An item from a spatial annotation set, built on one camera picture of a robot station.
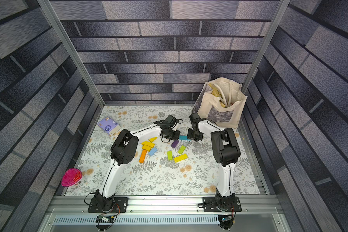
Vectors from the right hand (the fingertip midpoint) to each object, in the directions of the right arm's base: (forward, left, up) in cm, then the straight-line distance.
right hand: (191, 137), depth 101 cm
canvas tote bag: (+13, -19, +23) cm, 33 cm away
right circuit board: (-47, -17, -3) cm, 50 cm away
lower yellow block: (-12, +29, +2) cm, 32 cm away
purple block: (-6, +12, +1) cm, 13 cm away
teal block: (0, +5, 0) cm, 5 cm away
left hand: (-1, +8, +2) cm, 8 cm away
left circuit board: (-49, +47, 0) cm, 68 cm away
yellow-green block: (-16, +8, +1) cm, 18 cm away
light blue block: (-12, +26, +2) cm, 29 cm away
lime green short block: (-10, +7, +1) cm, 12 cm away
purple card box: (+4, +59, +7) cm, 59 cm away
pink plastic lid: (-32, +65, +11) cm, 74 cm away
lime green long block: (-14, +15, 0) cm, 20 cm away
